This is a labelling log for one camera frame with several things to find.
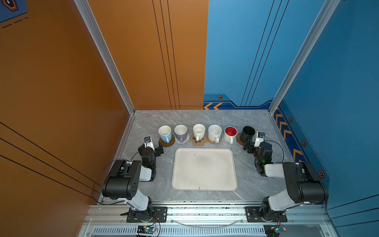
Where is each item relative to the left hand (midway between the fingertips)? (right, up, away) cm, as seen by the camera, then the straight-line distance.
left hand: (151, 141), depth 93 cm
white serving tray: (+33, -16, -3) cm, 37 cm away
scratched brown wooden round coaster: (+9, -3, +6) cm, 11 cm away
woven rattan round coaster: (+45, 0, +7) cm, 45 cm away
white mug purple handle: (+18, +6, +11) cm, 21 cm away
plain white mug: (+30, +7, +6) cm, 32 cm away
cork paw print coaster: (+31, -1, +7) cm, 32 cm away
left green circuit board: (+4, -40, -22) cm, 46 cm away
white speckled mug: (+41, +5, +9) cm, 42 cm away
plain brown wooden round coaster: (+58, +1, +10) cm, 59 cm away
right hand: (+64, +1, +1) cm, 64 cm away
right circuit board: (+65, -40, -22) cm, 80 cm away
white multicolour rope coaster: (+23, +1, +10) cm, 25 cm away
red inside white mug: (+52, +4, +9) cm, 53 cm away
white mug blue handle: (+8, +5, +3) cm, 10 cm away
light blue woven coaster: (+50, -1, +6) cm, 51 cm away
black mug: (+63, +5, +4) cm, 63 cm away
